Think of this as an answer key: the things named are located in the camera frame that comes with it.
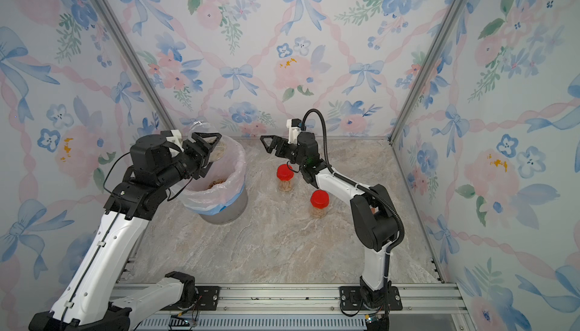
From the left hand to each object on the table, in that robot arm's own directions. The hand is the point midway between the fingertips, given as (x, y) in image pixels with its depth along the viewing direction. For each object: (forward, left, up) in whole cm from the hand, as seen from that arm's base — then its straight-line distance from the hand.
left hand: (219, 141), depth 64 cm
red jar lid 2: (0, -31, -31) cm, 44 cm away
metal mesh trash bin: (-10, 0, -23) cm, 25 cm away
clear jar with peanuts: (+10, -17, -38) cm, 43 cm away
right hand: (+15, -11, -14) cm, 23 cm away
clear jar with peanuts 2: (-3, -31, -38) cm, 49 cm away
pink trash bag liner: (-5, +1, -13) cm, 14 cm away
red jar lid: (+11, -17, -29) cm, 35 cm away
